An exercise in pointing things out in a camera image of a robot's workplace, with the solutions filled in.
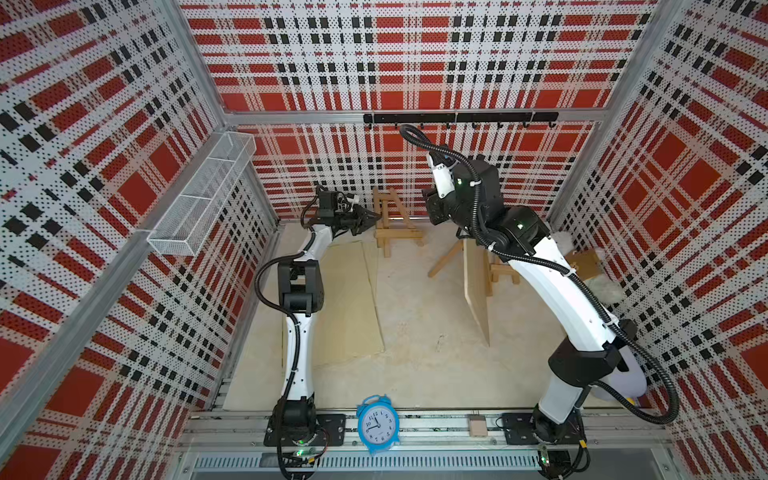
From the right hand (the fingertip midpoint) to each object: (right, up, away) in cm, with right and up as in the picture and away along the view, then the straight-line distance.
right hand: (438, 189), depth 66 cm
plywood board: (-26, -38, +31) cm, 56 cm away
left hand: (-14, -1, +35) cm, 38 cm away
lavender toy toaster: (+51, -48, +9) cm, 70 cm away
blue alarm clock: (-14, -57, +7) cm, 59 cm away
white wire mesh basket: (-75, -5, +25) cm, 79 cm away
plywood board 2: (-21, -10, +45) cm, 50 cm away
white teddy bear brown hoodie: (+54, -18, +31) cm, 65 cm away
